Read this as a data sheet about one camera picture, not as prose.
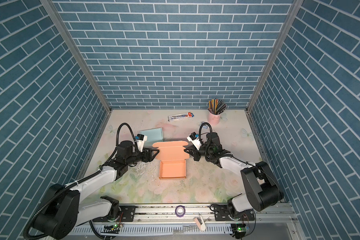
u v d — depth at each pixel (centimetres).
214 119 107
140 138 77
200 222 70
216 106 107
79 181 47
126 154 67
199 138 74
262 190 44
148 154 76
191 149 79
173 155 83
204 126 70
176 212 74
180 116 115
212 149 70
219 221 72
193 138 75
